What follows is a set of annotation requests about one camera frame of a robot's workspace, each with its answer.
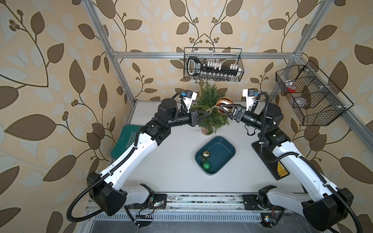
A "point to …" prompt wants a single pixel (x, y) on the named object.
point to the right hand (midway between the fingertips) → (221, 106)
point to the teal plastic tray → (212, 156)
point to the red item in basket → (291, 90)
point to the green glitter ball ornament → (206, 165)
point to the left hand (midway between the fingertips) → (206, 112)
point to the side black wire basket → (314, 100)
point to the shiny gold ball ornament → (206, 154)
